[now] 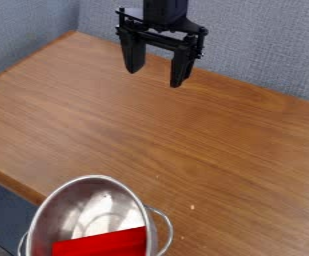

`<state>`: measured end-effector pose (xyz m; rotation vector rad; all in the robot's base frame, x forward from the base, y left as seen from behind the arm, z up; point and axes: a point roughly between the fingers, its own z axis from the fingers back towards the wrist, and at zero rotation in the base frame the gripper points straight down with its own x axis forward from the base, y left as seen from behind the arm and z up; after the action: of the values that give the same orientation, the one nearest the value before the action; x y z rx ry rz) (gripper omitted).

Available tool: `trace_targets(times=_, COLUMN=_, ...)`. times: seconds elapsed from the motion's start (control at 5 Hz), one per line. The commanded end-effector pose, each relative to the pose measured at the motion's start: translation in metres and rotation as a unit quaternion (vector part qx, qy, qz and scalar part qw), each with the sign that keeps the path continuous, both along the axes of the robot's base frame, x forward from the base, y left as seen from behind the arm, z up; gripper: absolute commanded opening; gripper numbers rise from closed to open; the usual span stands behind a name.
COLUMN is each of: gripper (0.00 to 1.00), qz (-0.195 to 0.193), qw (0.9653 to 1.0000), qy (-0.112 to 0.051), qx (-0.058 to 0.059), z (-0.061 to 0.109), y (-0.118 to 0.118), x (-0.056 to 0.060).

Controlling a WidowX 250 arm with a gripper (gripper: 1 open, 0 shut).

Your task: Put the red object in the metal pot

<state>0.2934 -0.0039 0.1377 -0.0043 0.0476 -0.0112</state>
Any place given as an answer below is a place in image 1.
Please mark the red block object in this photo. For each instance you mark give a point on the red block object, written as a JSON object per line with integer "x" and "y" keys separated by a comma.
{"x": 120, "y": 243}

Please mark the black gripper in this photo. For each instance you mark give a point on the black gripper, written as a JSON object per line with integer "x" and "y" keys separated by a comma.
{"x": 162, "y": 15}

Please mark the silver metal pot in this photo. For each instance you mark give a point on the silver metal pot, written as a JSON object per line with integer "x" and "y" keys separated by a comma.
{"x": 93, "y": 205}

